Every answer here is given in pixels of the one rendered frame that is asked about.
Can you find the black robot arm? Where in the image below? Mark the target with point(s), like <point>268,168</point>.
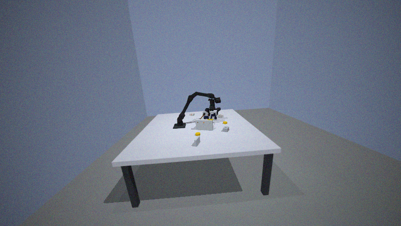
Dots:
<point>190,98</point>

